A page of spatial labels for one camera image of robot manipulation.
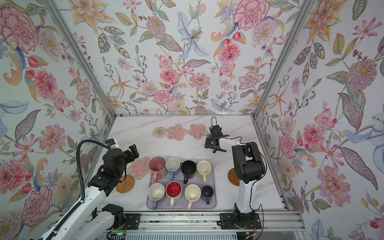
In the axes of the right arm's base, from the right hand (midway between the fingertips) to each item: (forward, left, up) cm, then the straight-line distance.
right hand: (214, 144), depth 103 cm
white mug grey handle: (-34, +33, +1) cm, 48 cm away
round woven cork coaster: (-31, +51, 0) cm, 60 cm away
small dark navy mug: (-33, +5, +1) cm, 33 cm away
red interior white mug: (-32, +24, +2) cm, 40 cm away
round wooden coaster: (-23, -10, -1) cm, 25 cm away
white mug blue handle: (-20, +26, +5) cm, 33 cm away
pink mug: (-20, +34, +6) cm, 40 cm away
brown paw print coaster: (+7, +3, 0) cm, 8 cm away
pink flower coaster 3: (-18, +47, -1) cm, 51 cm away
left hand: (-17, +47, +19) cm, 53 cm away
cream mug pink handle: (-34, +13, +3) cm, 36 cm away
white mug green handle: (-21, +7, +6) cm, 23 cm away
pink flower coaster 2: (+10, +27, -1) cm, 29 cm away
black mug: (-22, +16, +7) cm, 28 cm away
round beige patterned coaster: (+9, +40, +1) cm, 41 cm away
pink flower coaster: (+11, +11, 0) cm, 16 cm away
